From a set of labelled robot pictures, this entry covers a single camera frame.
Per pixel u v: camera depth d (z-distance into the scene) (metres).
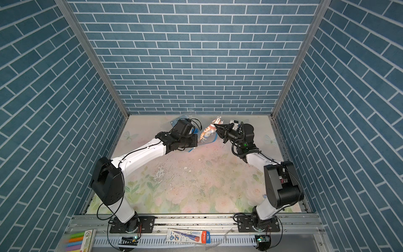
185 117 1.18
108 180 0.44
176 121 1.17
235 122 0.84
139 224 0.72
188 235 0.70
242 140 0.68
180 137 0.65
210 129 0.77
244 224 0.73
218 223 0.76
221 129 0.78
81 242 0.68
